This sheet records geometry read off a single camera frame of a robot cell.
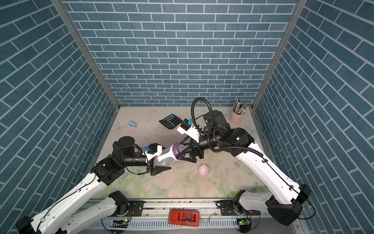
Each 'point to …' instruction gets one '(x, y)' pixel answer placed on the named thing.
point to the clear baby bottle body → (166, 162)
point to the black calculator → (170, 121)
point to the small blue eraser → (132, 124)
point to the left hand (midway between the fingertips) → (172, 160)
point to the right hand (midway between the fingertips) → (182, 150)
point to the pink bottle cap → (203, 170)
